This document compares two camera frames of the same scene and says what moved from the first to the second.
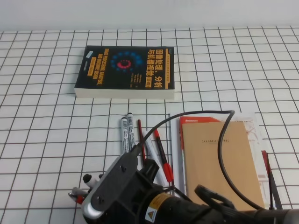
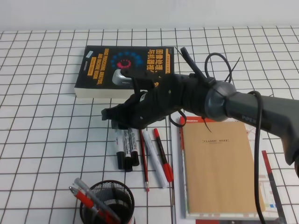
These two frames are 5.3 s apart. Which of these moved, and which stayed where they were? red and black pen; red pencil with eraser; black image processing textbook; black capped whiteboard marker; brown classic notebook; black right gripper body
Moved: black capped whiteboard marker; black right gripper body
Stayed: red pencil with eraser; red and black pen; black image processing textbook; brown classic notebook
